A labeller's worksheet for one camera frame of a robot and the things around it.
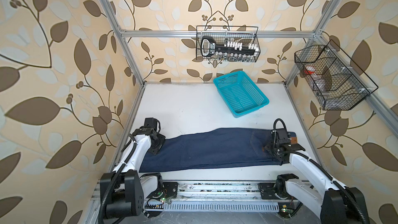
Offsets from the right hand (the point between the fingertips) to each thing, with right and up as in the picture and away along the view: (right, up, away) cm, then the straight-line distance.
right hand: (269, 149), depth 86 cm
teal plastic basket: (-9, +30, +26) cm, 41 cm away
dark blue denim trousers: (-33, 0, +2) cm, 33 cm away
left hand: (-60, +5, -1) cm, 60 cm away
